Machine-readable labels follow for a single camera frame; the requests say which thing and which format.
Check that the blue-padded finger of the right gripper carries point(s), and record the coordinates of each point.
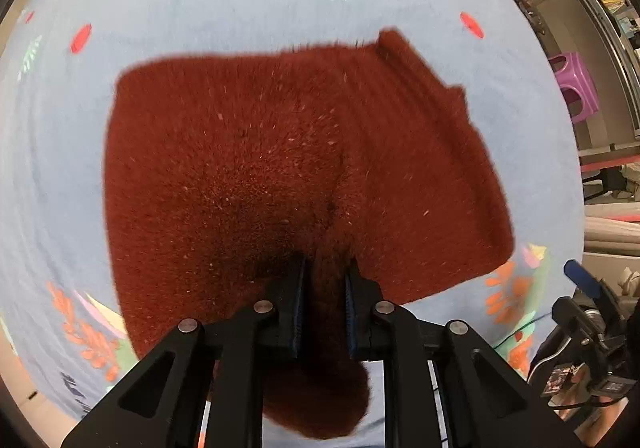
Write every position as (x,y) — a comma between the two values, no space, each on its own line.
(582,279)

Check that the blue patterned bed blanket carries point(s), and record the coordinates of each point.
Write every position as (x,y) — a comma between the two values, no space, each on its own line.
(59,70)

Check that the grey desk edge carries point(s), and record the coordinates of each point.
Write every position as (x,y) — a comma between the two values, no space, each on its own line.
(618,49)

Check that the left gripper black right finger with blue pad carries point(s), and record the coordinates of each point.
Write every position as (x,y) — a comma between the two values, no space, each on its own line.
(444,385)

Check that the dark red knitted sweater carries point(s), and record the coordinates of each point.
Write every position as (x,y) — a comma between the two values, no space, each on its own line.
(225,174)

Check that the purple plastic stool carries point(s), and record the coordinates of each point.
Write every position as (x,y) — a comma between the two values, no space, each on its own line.
(576,84)

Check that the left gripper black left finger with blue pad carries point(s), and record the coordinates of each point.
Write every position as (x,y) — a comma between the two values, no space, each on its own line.
(204,383)

